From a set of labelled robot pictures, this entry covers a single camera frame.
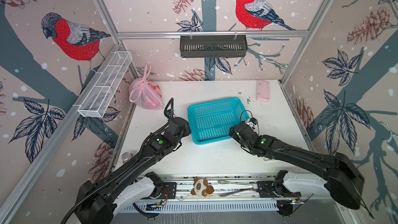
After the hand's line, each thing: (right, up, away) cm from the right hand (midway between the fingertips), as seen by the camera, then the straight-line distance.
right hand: (230, 133), depth 84 cm
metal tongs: (-2, -27, -11) cm, 29 cm away
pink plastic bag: (-53, +22, +15) cm, 59 cm away
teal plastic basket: (-10, +4, +16) cm, 19 cm away
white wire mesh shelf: (-67, +28, -5) cm, 73 cm away
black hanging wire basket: (-8, +55, +20) cm, 59 cm away
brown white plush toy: (-16, -23, -12) cm, 31 cm away
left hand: (-25, +6, -5) cm, 26 cm away
